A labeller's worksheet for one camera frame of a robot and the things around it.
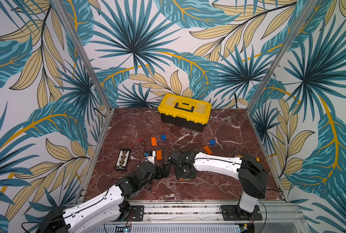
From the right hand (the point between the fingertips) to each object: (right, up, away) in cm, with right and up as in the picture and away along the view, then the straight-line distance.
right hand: (181, 176), depth 83 cm
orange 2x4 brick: (-18, +18, +18) cm, 31 cm away
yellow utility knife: (+49, +7, +10) cm, 51 cm away
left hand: (-9, +6, -4) cm, 12 cm away
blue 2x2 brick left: (-11, +20, +18) cm, 29 cm away
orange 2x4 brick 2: (-14, +9, +14) cm, 22 cm away
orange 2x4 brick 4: (+1, +1, -7) cm, 7 cm away
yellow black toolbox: (+6, +38, +13) cm, 40 cm away
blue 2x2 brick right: (+23, +17, +17) cm, 33 cm away
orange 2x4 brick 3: (+19, +12, +15) cm, 27 cm away
